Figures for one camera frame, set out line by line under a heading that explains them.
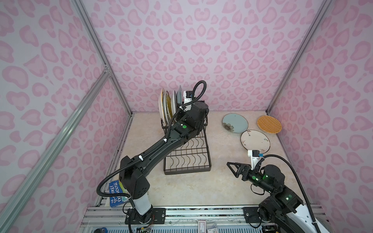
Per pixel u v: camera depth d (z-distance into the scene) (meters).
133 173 0.42
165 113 0.75
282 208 0.53
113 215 0.75
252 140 1.02
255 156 0.65
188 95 0.62
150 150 0.48
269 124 1.11
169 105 0.77
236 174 0.63
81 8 0.69
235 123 1.11
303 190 0.86
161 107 0.72
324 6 0.69
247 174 0.63
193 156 0.93
